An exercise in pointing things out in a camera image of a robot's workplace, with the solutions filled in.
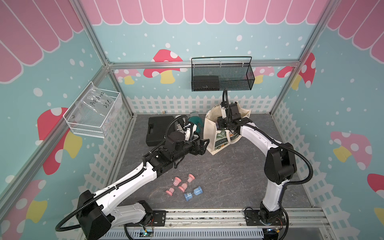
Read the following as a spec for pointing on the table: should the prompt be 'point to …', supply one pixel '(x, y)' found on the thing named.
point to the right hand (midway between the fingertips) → (220, 119)
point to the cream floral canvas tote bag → (216, 138)
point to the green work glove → (194, 118)
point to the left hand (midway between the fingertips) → (201, 141)
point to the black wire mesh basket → (222, 77)
